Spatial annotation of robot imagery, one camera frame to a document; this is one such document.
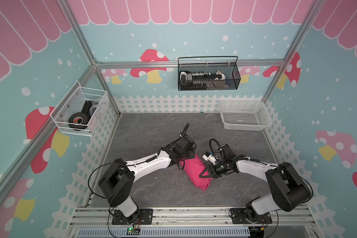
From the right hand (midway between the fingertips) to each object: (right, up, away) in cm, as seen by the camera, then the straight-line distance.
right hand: (202, 176), depth 82 cm
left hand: (-6, +12, +5) cm, 14 cm away
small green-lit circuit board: (-35, -24, -9) cm, 44 cm away
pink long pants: (-4, +5, 0) cm, 7 cm away
